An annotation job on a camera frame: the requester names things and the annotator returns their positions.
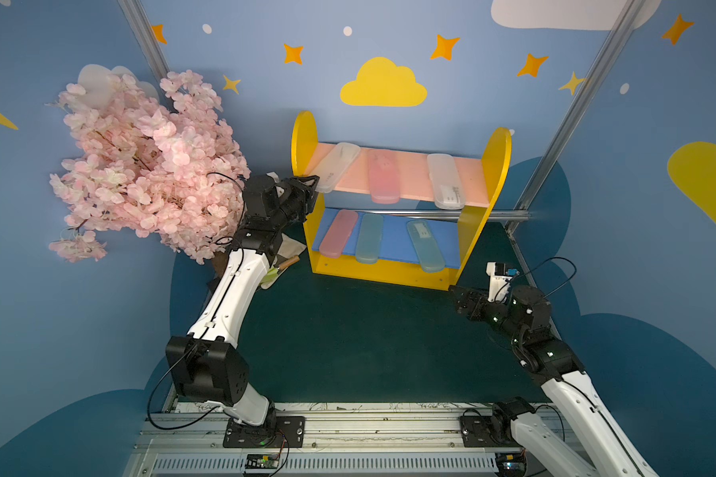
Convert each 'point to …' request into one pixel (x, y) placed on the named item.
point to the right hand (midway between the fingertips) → (465, 285)
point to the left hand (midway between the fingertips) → (320, 173)
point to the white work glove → (289, 248)
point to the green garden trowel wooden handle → (288, 262)
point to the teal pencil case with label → (426, 245)
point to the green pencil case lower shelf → (369, 241)
